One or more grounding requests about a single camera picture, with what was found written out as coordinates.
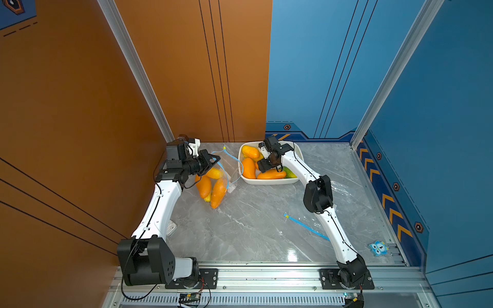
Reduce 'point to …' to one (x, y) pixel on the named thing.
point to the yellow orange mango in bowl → (251, 152)
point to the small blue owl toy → (379, 248)
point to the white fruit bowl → (259, 181)
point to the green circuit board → (186, 296)
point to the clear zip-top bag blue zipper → (213, 185)
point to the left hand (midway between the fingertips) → (220, 155)
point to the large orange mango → (203, 184)
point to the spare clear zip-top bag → (297, 210)
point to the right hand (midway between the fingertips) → (266, 164)
